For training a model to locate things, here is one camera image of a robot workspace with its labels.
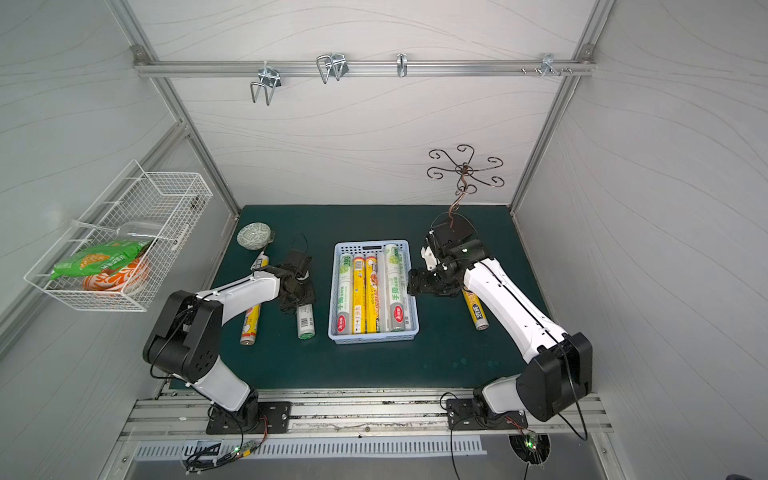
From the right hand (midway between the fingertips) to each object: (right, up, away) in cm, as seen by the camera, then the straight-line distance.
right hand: (422, 288), depth 79 cm
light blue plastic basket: (-17, +10, +22) cm, 30 cm away
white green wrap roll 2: (-23, -4, +12) cm, 26 cm away
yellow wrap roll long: (-19, -5, +14) cm, 24 cm away
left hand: (-34, -6, +14) cm, 38 cm away
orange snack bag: (-67, +5, -16) cm, 69 cm away
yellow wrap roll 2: (+17, -8, +10) cm, 22 cm away
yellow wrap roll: (-14, -5, +13) cm, 20 cm away
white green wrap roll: (-34, -11, +7) cm, 36 cm away
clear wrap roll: (-7, -5, +7) cm, 11 cm away
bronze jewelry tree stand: (+16, +31, +15) cm, 38 cm away
